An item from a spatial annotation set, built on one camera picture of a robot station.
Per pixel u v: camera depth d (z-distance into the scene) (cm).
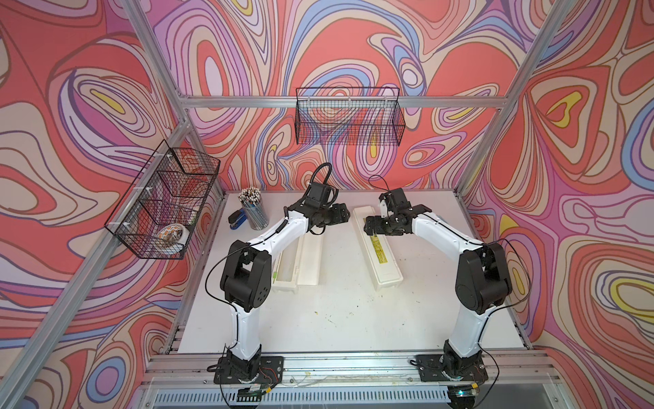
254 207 96
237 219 107
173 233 73
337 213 84
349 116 96
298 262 88
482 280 49
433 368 74
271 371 73
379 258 88
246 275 53
